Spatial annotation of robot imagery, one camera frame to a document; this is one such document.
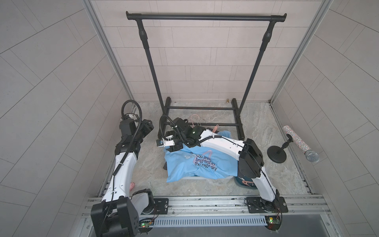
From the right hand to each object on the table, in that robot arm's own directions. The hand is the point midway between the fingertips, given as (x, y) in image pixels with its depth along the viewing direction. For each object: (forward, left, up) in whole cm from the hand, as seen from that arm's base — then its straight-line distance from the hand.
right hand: (166, 140), depth 81 cm
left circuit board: (-37, +8, -8) cm, 38 cm away
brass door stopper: (+42, -44, -13) cm, 62 cm away
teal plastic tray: (-21, -41, -12) cm, 48 cm away
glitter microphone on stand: (-7, -65, -14) cm, 66 cm away
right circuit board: (-38, -50, -15) cm, 65 cm away
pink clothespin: (+5, -28, +1) cm, 29 cm away
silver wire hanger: (+22, -20, -13) cm, 32 cm away
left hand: (+8, +8, +8) cm, 14 cm away
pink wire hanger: (+24, -19, -14) cm, 33 cm away
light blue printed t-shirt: (-14, -14, 0) cm, 20 cm away
